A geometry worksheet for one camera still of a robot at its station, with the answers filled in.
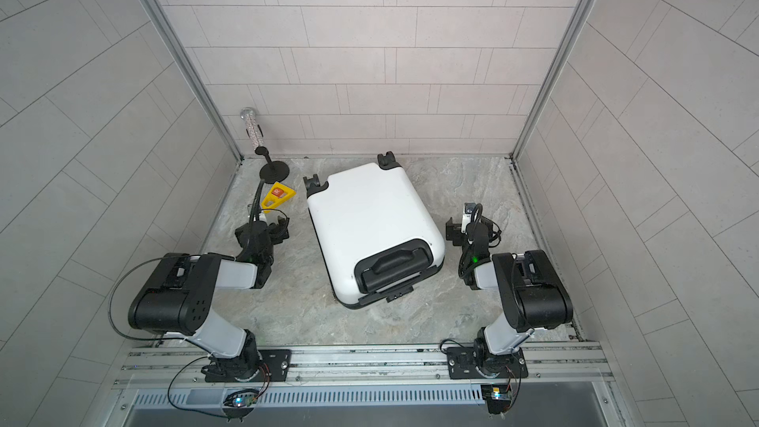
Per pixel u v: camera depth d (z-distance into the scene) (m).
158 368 0.71
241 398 0.64
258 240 0.70
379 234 0.74
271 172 1.11
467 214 0.80
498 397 0.68
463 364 0.71
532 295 0.45
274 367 0.71
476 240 0.69
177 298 0.44
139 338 0.44
